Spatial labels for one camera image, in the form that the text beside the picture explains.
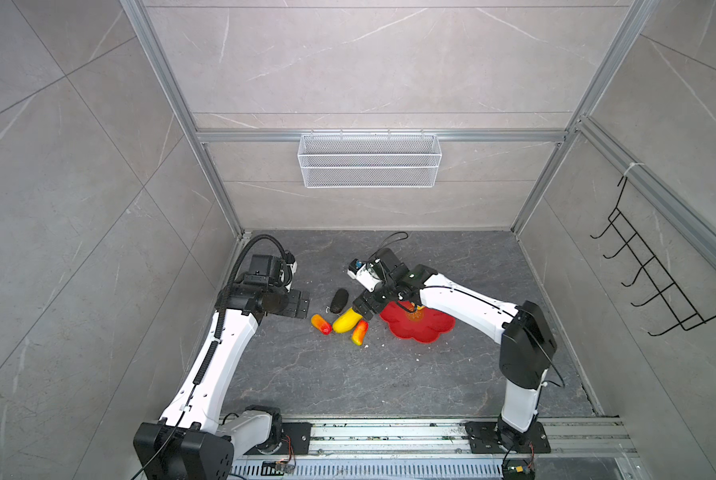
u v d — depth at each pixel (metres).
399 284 0.64
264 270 0.57
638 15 0.69
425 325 0.92
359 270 0.75
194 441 0.36
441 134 0.90
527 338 0.50
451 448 0.73
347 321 0.90
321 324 0.90
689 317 0.58
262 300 0.51
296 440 0.73
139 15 0.68
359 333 0.90
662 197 0.63
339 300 0.95
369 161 1.00
